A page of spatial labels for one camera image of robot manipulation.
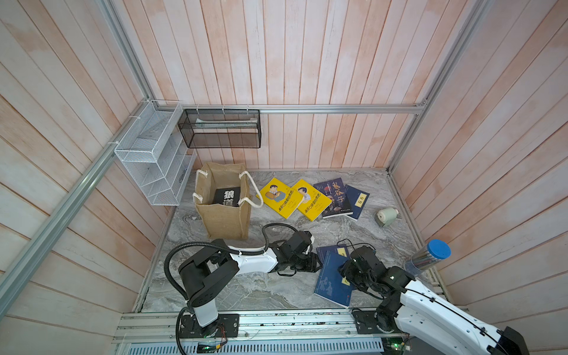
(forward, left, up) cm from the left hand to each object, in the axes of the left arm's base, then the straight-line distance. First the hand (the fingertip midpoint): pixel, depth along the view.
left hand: (317, 270), depth 83 cm
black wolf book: (+33, +39, +4) cm, 51 cm away
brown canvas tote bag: (+16, +37, +9) cm, 41 cm away
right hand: (0, -9, 0) cm, 9 cm away
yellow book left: (+35, +14, -1) cm, 38 cm away
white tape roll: (+22, -32, +4) cm, 39 cm away
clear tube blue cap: (0, -35, +16) cm, 39 cm away
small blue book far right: (+36, -24, -2) cm, 43 cm away
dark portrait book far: (+40, -13, 0) cm, 42 cm away
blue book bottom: (-5, -5, -2) cm, 7 cm away
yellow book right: (+33, -2, -1) cm, 33 cm away
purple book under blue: (+9, -11, 0) cm, 14 cm away
